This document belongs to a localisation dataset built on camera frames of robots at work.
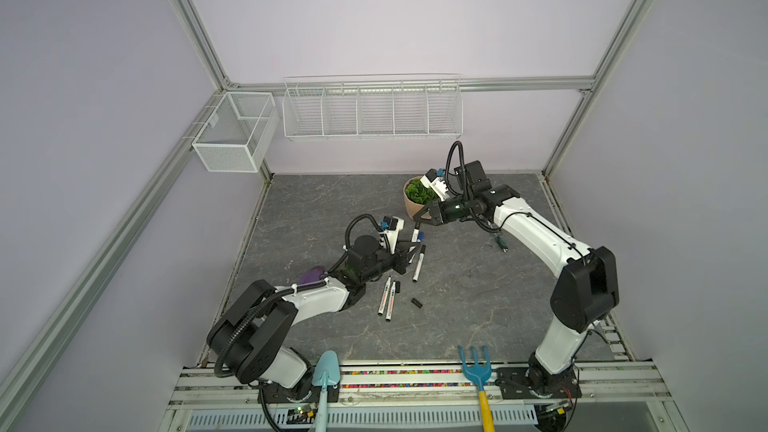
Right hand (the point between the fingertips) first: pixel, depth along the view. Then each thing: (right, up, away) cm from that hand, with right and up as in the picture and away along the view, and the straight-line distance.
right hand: (416, 222), depth 82 cm
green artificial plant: (+2, +9, +18) cm, 20 cm away
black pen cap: (0, -24, +5) cm, 24 cm away
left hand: (+1, -6, 0) cm, 6 cm away
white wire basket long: (-14, +40, +24) cm, 49 cm away
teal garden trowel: (-23, -37, -7) cm, 44 cm away
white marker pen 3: (-9, -23, +7) cm, 25 cm away
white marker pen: (+2, -14, +14) cm, 20 cm away
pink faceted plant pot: (0, +4, +14) cm, 15 cm away
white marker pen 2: (0, -2, -1) cm, 3 cm away
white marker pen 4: (-7, -23, +5) cm, 25 cm away
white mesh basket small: (-61, +30, +20) cm, 71 cm away
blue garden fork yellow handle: (+16, -37, -8) cm, 41 cm away
